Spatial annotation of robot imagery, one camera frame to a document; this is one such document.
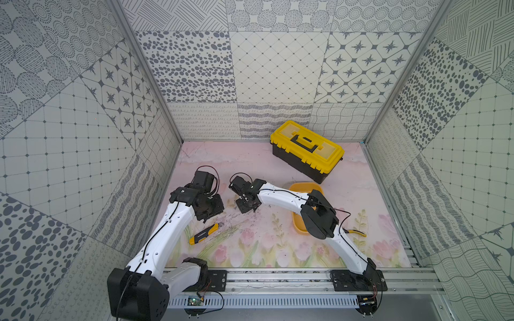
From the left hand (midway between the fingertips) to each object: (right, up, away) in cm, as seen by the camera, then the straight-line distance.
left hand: (219, 206), depth 79 cm
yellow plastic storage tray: (+40, +4, +22) cm, 45 cm away
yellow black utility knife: (-10, -15, +5) cm, 18 cm away
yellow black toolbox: (+38, +23, +16) cm, 47 cm away
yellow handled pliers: (+58, -13, +7) cm, 60 cm away
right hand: (+10, -4, +15) cm, 19 cm away
